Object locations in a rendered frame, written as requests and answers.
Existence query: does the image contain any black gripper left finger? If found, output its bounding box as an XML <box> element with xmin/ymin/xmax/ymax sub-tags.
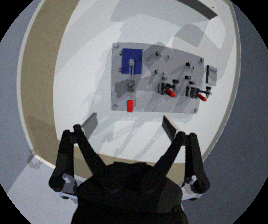
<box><xmin>48</xmin><ymin>113</ymin><xmax>121</xmax><ymax>199</ymax></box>

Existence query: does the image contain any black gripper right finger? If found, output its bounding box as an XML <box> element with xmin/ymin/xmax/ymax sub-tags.
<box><xmin>139</xmin><ymin>115</ymin><xmax>210</xmax><ymax>201</ymax></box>

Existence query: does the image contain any blue rectangular block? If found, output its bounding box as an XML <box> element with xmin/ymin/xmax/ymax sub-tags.
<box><xmin>121</xmin><ymin>49</ymin><xmax>142</xmax><ymax>75</ymax></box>

